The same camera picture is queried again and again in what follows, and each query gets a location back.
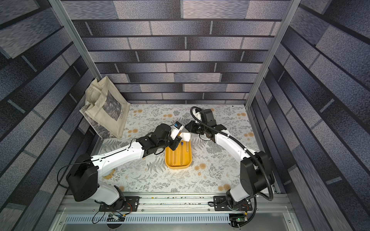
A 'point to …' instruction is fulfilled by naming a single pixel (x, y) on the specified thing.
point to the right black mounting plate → (220, 203)
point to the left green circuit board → (115, 217)
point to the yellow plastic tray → (180, 158)
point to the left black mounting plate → (129, 204)
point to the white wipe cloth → (185, 136)
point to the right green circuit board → (236, 219)
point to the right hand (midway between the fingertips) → (185, 125)
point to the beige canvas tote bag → (106, 109)
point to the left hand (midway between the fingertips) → (181, 137)
